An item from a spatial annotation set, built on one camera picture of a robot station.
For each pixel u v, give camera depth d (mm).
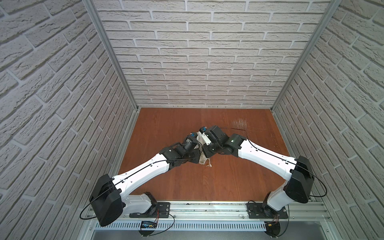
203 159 762
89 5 689
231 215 728
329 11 708
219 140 587
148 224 717
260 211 738
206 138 633
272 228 697
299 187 415
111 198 386
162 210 729
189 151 599
